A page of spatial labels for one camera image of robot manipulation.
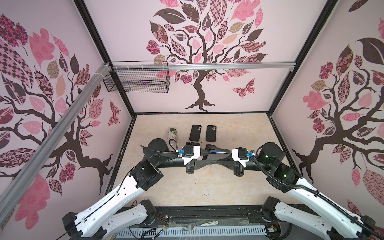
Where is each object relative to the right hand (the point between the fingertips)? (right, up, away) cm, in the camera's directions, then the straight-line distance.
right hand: (218, 157), depth 56 cm
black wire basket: (-57, +50, +66) cm, 101 cm away
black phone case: (-9, +7, +52) cm, 53 cm away
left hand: (-1, 0, -4) cm, 4 cm away
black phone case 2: (+3, +7, +51) cm, 52 cm away
